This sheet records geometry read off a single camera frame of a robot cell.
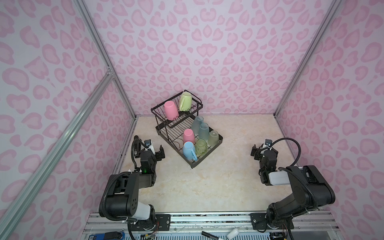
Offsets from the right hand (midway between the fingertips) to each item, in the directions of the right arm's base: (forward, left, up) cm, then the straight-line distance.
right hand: (264, 144), depth 92 cm
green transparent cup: (-3, +38, 0) cm, 39 cm away
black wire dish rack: (+4, +51, +15) cm, 54 cm away
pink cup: (+11, +56, +18) cm, 60 cm away
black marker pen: (-45, +34, -7) cm, 57 cm away
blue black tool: (-47, +81, -8) cm, 94 cm away
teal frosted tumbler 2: (+10, +37, -1) cm, 38 cm away
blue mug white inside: (-6, +45, +2) cm, 46 cm away
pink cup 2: (+4, +46, +3) cm, 47 cm away
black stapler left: (+1, +80, -5) cm, 80 cm away
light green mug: (+18, +48, +18) cm, 54 cm away
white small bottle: (-45, +23, -6) cm, 51 cm away
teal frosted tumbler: (+17, +41, +2) cm, 45 cm away
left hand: (-2, +67, +2) cm, 67 cm away
